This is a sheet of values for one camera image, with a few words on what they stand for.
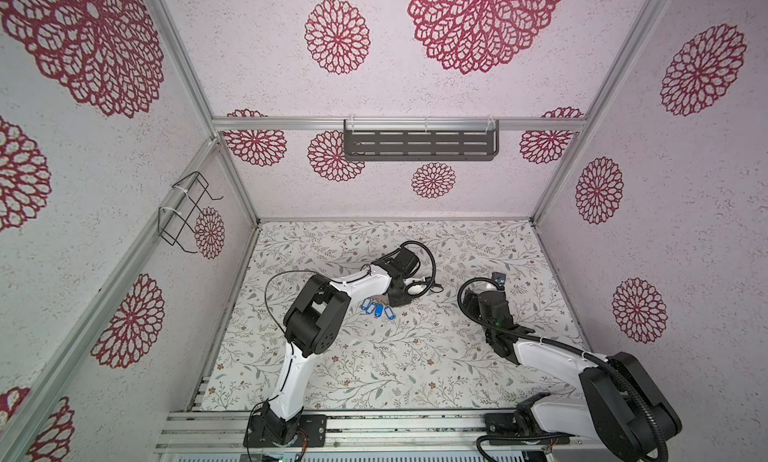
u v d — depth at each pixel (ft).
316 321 1.77
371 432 2.47
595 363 1.53
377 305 3.19
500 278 2.55
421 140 3.15
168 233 2.33
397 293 2.73
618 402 1.40
